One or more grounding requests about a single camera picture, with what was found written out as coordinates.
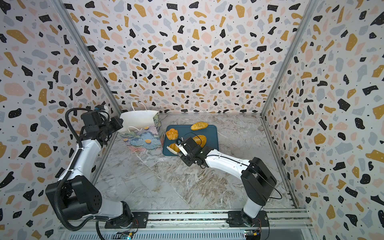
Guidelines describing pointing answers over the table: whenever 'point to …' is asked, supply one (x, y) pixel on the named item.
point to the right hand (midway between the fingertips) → (183, 151)
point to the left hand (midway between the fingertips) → (121, 116)
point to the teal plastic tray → (208, 137)
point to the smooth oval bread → (199, 125)
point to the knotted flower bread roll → (172, 134)
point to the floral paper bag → (142, 130)
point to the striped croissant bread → (174, 147)
